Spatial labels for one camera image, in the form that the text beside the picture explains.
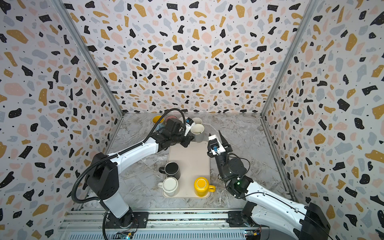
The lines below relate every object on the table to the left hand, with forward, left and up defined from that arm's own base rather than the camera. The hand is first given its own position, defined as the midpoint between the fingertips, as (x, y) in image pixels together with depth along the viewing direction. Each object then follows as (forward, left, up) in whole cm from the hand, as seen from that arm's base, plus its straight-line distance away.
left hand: (193, 134), depth 84 cm
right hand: (-11, -10, +16) cm, 22 cm away
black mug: (-16, +12, -11) cm, 23 cm away
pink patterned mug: (+23, +17, -10) cm, 30 cm away
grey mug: (+5, -2, -3) cm, 6 cm away
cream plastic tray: (-8, 0, -17) cm, 19 cm away
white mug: (-24, +13, -12) cm, 30 cm away
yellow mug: (-26, -4, -10) cm, 29 cm away
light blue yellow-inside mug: (+16, +23, -10) cm, 30 cm away
